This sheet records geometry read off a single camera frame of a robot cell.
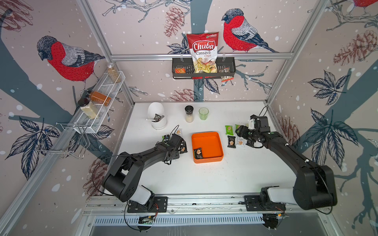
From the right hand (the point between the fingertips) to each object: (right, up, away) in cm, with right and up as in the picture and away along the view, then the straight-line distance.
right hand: (238, 130), depth 89 cm
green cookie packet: (-3, -2, +14) cm, 14 cm away
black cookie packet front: (-25, -14, 0) cm, 29 cm away
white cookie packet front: (-38, -2, +12) cm, 40 cm away
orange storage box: (-17, -9, +7) cm, 20 cm away
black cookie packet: (-3, -8, +6) cm, 11 cm away
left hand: (-40, -14, +2) cm, 42 cm away
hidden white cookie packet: (-35, -12, +3) cm, 37 cm away
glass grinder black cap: (-31, +13, +12) cm, 36 cm away
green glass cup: (-21, +11, +21) cm, 31 cm away
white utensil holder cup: (-53, +14, +9) cm, 55 cm away
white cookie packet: (+4, -8, +7) cm, 11 cm away
